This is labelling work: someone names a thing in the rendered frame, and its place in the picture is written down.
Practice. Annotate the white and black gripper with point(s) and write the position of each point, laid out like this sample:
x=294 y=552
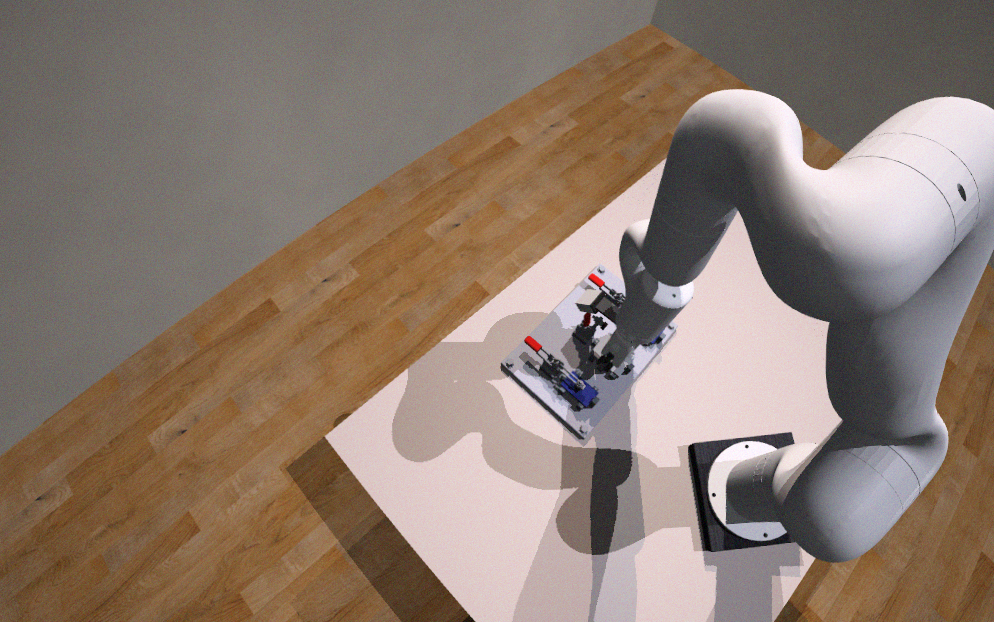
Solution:
x=620 y=354

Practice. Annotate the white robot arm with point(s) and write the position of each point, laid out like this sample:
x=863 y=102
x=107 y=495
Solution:
x=844 y=245

